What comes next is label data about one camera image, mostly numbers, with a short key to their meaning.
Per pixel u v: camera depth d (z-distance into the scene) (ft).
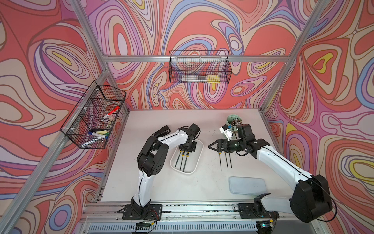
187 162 2.98
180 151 3.13
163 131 3.34
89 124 2.42
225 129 2.45
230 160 3.04
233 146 2.28
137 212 2.09
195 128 2.62
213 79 2.98
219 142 2.30
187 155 3.06
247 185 2.65
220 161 2.99
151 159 1.76
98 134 2.31
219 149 2.26
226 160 3.03
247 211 2.37
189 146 2.71
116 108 2.47
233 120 2.98
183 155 3.07
